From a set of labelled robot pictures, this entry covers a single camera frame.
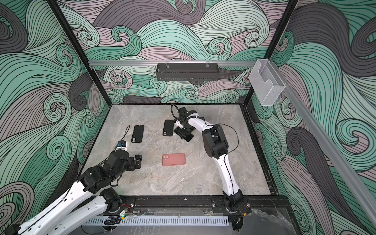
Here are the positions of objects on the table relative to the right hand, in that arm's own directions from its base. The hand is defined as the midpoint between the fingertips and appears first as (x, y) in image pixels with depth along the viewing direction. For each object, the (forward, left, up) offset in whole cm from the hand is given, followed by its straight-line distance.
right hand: (186, 133), depth 103 cm
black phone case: (+4, +14, +1) cm, 14 cm away
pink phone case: (-19, +8, 0) cm, 21 cm away
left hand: (-25, +27, +15) cm, 39 cm away
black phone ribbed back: (-6, -2, +4) cm, 8 cm away
